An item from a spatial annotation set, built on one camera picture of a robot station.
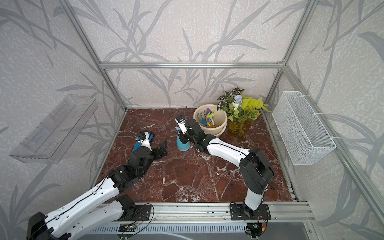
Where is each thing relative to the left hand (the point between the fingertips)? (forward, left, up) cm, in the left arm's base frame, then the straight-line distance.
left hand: (161, 143), depth 77 cm
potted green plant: (+23, -45, +1) cm, 51 cm away
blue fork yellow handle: (+23, -22, -10) cm, 34 cm away
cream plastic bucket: (+23, -34, -9) cm, 42 cm away
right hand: (+11, -9, -2) cm, 14 cm away
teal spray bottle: (+7, -8, -16) cm, 20 cm away
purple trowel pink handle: (+24, -26, -9) cm, 37 cm away
